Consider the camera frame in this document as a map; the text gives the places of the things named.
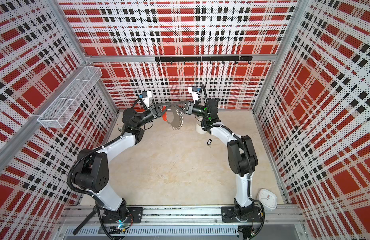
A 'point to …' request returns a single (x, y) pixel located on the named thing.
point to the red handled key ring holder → (178, 119)
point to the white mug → (198, 127)
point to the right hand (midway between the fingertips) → (174, 104)
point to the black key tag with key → (209, 142)
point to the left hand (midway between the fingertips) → (171, 106)
